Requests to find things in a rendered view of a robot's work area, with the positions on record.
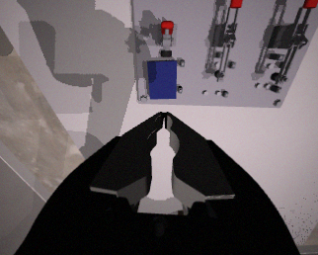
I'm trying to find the dark blue flat plate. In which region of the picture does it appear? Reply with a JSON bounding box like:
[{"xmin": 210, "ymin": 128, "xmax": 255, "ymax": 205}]
[{"xmin": 147, "ymin": 60, "xmax": 177, "ymax": 100}]

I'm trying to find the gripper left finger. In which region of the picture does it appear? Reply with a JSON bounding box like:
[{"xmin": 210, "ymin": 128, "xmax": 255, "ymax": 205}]
[{"xmin": 14, "ymin": 112, "xmax": 164, "ymax": 255}]

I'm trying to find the grey toggle clamp with red handle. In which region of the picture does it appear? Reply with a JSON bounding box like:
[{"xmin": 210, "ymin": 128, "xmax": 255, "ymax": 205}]
[{"xmin": 268, "ymin": 0, "xmax": 318, "ymax": 85}]

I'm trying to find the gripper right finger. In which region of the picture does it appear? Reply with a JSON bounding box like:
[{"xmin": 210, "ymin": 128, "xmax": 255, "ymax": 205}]
[{"xmin": 164, "ymin": 112, "xmax": 300, "ymax": 255}]

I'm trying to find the grey metal plate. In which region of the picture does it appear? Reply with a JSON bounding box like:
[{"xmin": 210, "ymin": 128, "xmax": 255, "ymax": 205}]
[{"xmin": 132, "ymin": 0, "xmax": 318, "ymax": 108}]

